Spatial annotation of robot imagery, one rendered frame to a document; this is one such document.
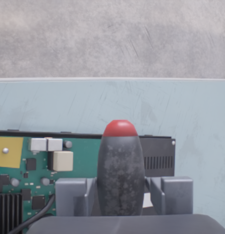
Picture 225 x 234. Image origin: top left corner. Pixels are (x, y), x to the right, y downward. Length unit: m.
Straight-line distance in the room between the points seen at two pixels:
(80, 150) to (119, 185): 0.19
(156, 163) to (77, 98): 0.13
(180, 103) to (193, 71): 1.57
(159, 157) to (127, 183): 0.24
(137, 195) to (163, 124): 0.28
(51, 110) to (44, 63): 1.10
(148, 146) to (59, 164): 0.13
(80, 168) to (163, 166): 0.12
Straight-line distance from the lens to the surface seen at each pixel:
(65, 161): 0.31
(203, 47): 2.15
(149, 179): 0.16
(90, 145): 0.35
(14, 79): 0.33
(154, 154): 0.39
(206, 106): 0.51
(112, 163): 0.16
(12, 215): 0.31
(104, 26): 1.64
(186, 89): 0.47
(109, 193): 0.16
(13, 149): 0.32
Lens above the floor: 1.32
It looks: 57 degrees down
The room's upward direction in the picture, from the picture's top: 87 degrees clockwise
